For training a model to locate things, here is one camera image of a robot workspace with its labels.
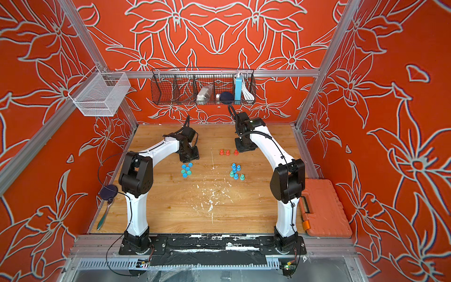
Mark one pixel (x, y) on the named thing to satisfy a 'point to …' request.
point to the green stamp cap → (182, 171)
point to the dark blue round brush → (107, 193)
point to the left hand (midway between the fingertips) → (197, 157)
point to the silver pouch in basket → (204, 93)
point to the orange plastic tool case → (321, 211)
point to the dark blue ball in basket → (226, 97)
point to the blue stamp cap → (184, 166)
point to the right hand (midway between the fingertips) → (240, 148)
